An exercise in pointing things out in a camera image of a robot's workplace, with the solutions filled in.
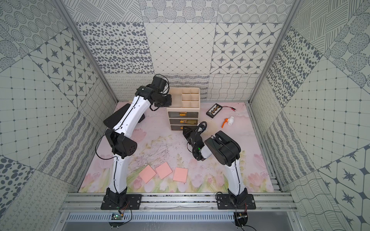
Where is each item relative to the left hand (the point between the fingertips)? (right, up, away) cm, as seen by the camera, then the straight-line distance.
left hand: (176, 103), depth 86 cm
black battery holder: (+28, -4, +28) cm, 40 cm away
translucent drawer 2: (+4, -11, +7) cm, 14 cm away
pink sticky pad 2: (-8, -40, -1) cm, 41 cm away
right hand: (+4, -16, +12) cm, 20 cm away
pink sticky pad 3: (+3, -43, -2) cm, 43 cm away
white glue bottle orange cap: (+38, -12, +18) cm, 44 cm away
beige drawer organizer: (+5, -4, 0) cm, 7 cm away
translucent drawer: (+4, -7, 0) cm, 8 cm away
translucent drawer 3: (-1, -16, +12) cm, 20 cm away
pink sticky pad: (-17, -42, -2) cm, 45 cm away
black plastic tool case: (-48, -12, +15) cm, 51 cm away
